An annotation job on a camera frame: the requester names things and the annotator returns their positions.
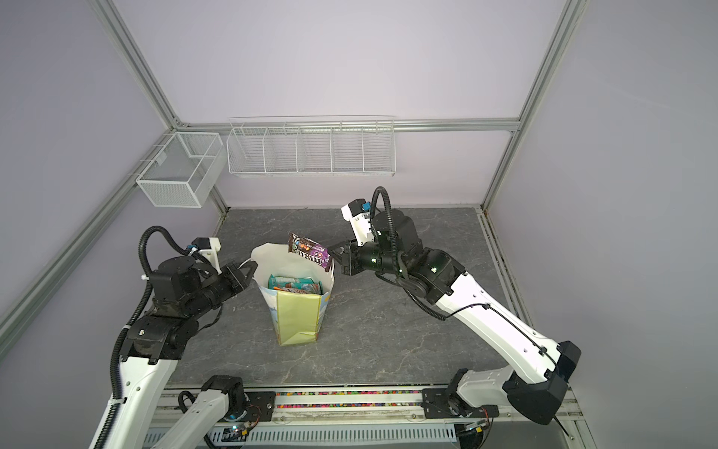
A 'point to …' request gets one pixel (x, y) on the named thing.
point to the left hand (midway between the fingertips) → (257, 266)
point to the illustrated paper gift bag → (297, 316)
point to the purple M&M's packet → (309, 249)
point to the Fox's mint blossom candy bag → (301, 284)
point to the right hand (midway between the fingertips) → (327, 249)
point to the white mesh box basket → (182, 172)
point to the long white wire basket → (312, 146)
